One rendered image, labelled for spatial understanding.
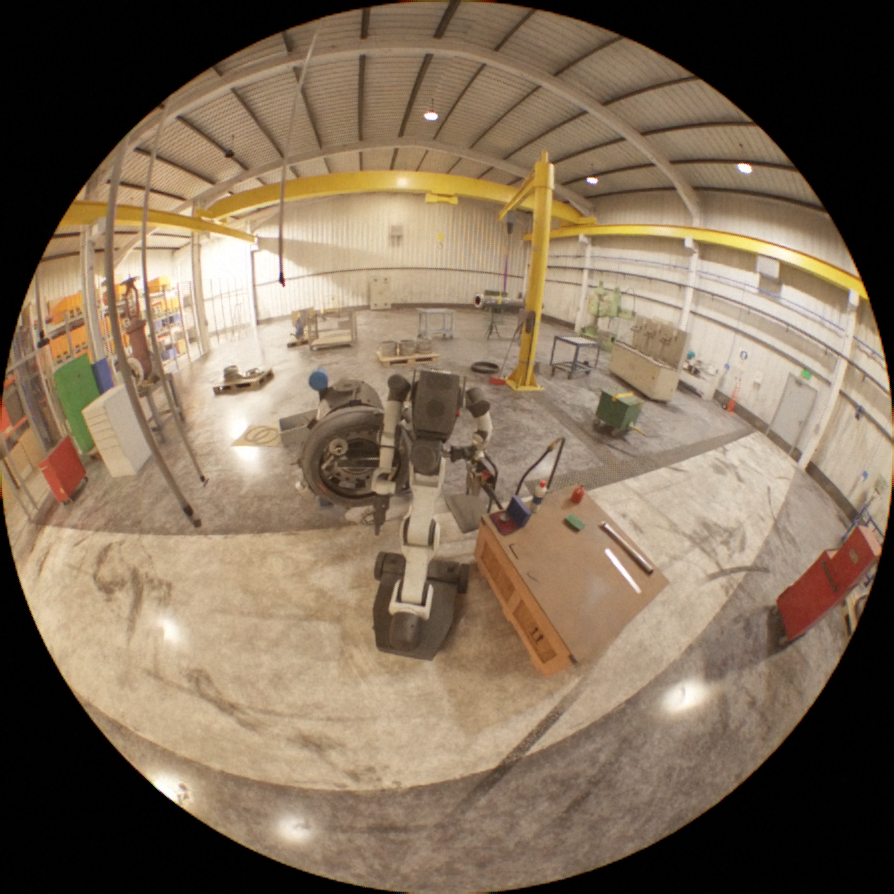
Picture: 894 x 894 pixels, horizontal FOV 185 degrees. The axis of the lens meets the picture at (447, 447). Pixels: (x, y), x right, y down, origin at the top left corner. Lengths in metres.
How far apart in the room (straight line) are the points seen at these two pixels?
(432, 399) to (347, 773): 2.01
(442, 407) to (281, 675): 1.79
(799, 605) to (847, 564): 0.60
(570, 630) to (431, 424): 1.18
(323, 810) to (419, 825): 0.47
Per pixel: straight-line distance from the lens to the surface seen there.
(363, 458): 1.73
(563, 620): 1.40
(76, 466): 6.13
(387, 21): 8.36
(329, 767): 1.80
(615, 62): 8.79
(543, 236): 4.81
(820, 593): 3.24
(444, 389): 1.33
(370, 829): 1.87
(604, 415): 4.15
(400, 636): 1.39
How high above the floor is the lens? 1.68
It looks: 34 degrees down
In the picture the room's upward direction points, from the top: 3 degrees clockwise
